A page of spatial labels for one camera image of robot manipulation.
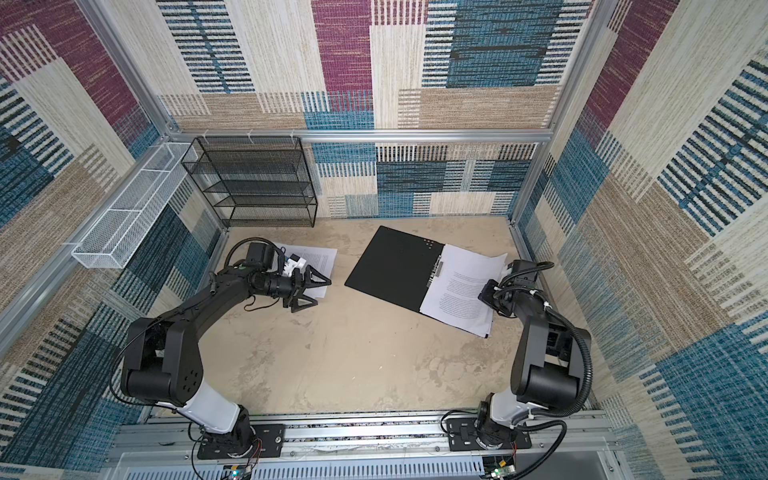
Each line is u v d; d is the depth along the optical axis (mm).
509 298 685
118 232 727
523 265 739
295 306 831
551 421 641
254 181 1099
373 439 758
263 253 743
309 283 760
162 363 453
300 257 867
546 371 453
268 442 734
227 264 789
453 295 992
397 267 1062
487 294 831
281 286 762
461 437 731
